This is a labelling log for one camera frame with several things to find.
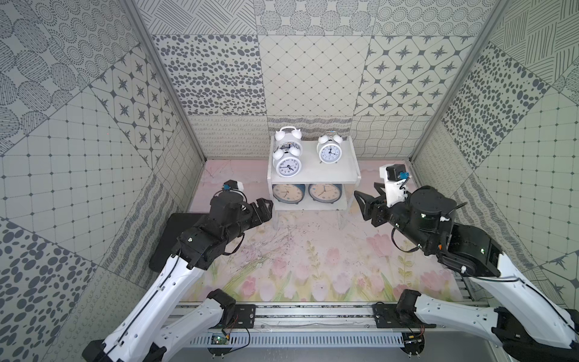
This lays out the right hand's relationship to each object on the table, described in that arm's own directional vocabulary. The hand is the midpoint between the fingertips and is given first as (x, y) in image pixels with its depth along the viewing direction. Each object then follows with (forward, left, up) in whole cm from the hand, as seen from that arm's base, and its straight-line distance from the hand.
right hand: (365, 192), depth 60 cm
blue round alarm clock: (+11, +22, -16) cm, 29 cm away
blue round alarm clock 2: (+12, +9, -16) cm, 22 cm away
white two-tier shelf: (+13, +3, -6) cm, 15 cm away
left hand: (0, +27, -9) cm, 28 cm away
